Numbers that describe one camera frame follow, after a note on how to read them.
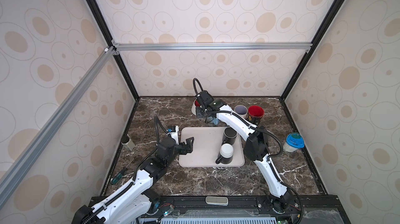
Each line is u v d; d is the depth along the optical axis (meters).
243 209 0.73
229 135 0.87
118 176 0.81
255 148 0.60
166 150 0.58
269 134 1.02
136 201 0.59
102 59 0.81
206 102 0.73
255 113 0.97
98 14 0.77
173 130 0.69
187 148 0.72
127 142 0.87
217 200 0.71
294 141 0.86
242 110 0.99
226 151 0.82
